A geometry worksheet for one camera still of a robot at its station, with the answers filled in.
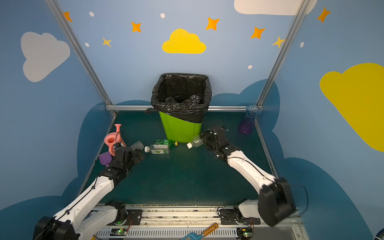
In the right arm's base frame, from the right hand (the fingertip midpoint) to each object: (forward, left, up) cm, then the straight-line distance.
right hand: (202, 133), depth 83 cm
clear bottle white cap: (-6, +3, -1) cm, 7 cm away
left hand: (-10, +37, -9) cm, 39 cm away
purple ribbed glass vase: (+19, -32, -13) cm, 39 cm away
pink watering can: (-1, +56, -8) cm, 57 cm away
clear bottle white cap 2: (-1, +41, -14) cm, 43 cm away
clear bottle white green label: (-2, +28, -16) cm, 33 cm away
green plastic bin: (+7, +14, -7) cm, 17 cm away
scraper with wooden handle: (-46, +1, -21) cm, 51 cm away
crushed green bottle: (+4, +21, -18) cm, 28 cm away
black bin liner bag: (+31, +22, +3) cm, 38 cm away
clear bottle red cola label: (+15, +4, +12) cm, 20 cm away
